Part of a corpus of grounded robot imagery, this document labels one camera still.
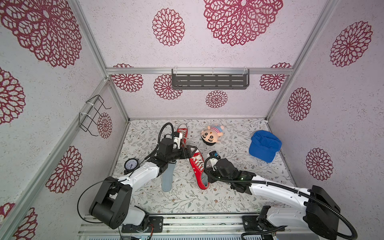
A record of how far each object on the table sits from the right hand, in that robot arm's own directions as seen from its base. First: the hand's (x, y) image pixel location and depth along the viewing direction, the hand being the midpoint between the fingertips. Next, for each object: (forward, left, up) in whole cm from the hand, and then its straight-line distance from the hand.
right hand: (203, 169), depth 80 cm
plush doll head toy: (+27, -6, -4) cm, 28 cm away
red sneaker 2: (+32, +12, -8) cm, 35 cm away
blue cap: (+24, -42, -10) cm, 49 cm away
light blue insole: (0, +21, -12) cm, 24 cm away
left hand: (+10, +6, +4) cm, 12 cm away
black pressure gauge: (+6, +44, -8) cm, 45 cm away
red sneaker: (+3, +3, +4) cm, 6 cm away
